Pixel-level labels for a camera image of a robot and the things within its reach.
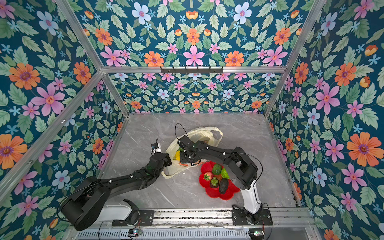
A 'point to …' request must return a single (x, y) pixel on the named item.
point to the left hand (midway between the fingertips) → (170, 150)
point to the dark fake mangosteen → (214, 182)
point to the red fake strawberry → (208, 176)
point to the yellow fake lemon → (177, 155)
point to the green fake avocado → (216, 169)
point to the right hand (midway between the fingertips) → (182, 158)
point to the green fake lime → (224, 174)
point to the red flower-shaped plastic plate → (214, 192)
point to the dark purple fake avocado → (223, 185)
